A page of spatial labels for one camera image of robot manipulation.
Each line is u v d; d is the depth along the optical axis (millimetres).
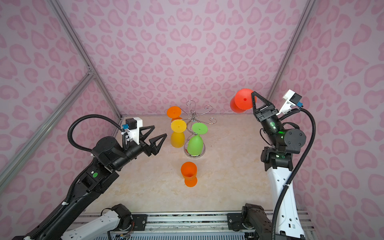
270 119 483
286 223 376
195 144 740
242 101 526
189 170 774
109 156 448
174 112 765
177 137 754
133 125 495
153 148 527
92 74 908
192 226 722
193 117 763
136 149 531
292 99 467
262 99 518
